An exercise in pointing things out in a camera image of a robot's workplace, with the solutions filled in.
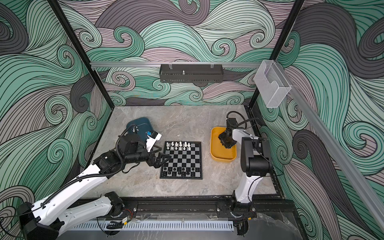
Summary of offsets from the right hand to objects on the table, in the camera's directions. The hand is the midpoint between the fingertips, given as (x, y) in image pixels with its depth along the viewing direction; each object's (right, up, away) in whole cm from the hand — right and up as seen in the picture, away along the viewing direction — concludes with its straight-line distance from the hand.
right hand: (221, 139), depth 99 cm
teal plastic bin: (-56, +10, +9) cm, 57 cm away
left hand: (-33, -2, -30) cm, 45 cm away
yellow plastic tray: (-4, -7, -8) cm, 11 cm away
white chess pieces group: (-30, -4, -4) cm, 31 cm away
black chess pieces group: (-26, -16, -16) cm, 34 cm away
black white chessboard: (-24, -12, -11) cm, 29 cm away
